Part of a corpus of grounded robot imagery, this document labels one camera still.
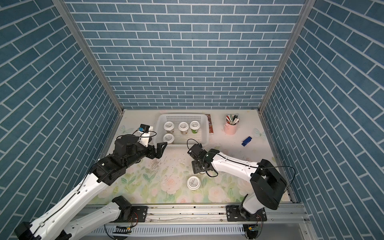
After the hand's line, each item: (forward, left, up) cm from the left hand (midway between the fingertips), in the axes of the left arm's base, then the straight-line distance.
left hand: (163, 141), depth 71 cm
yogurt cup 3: (-10, -19, -13) cm, 25 cm away
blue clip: (+15, -49, -23) cm, 56 cm away
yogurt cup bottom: (-13, -15, -19) cm, 28 cm away
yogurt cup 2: (+15, +2, -18) cm, 24 cm away
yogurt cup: (+24, +3, -18) cm, 30 cm away
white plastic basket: (+23, -2, -19) cm, 30 cm away
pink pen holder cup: (+25, -40, -22) cm, 52 cm away
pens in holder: (+29, -40, -16) cm, 52 cm away
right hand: (-3, -18, -22) cm, 28 cm away
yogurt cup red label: (+23, -7, -18) cm, 30 cm away
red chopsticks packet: (+26, -26, -24) cm, 44 cm away
